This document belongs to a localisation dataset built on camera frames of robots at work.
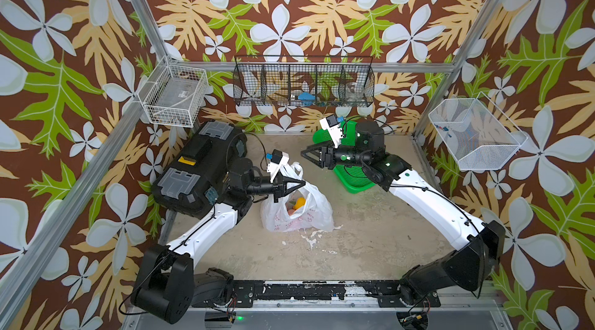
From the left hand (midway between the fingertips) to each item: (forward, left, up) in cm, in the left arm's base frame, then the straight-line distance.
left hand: (304, 181), depth 71 cm
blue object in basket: (+39, -2, +2) cm, 39 cm away
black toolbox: (+6, +41, -10) cm, 42 cm away
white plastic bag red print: (-7, +1, -4) cm, 8 cm away
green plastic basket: (+10, -21, -17) cm, 29 cm away
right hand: (+5, 0, +8) cm, 10 cm away
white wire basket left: (+34, +49, +7) cm, 60 cm away
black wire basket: (+49, -1, +3) cm, 50 cm away
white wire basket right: (+19, -63, +1) cm, 66 cm away
